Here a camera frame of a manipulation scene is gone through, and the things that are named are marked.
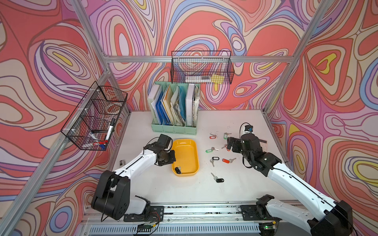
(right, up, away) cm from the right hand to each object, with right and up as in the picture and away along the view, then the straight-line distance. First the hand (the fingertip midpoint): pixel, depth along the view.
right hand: (236, 143), depth 80 cm
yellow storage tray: (-27, -14, +10) cm, 32 cm away
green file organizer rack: (-26, +7, +26) cm, 37 cm away
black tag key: (-10, -11, +13) cm, 20 cm away
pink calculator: (+25, -4, +18) cm, 31 cm away
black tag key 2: (-9, -22, +4) cm, 24 cm away
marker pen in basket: (-63, +9, -11) cm, 65 cm away
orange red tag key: (-1, -13, +12) cm, 18 cm away
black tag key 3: (-33, -17, +8) cm, 38 cm away
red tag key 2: (-7, -1, -6) cm, 10 cm away
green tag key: (-12, -7, +16) cm, 21 cm away
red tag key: (-9, +2, +24) cm, 26 cm away
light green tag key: (0, +3, +24) cm, 25 cm away
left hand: (-34, -11, +6) cm, 37 cm away
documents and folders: (-35, +23, +13) cm, 44 cm away
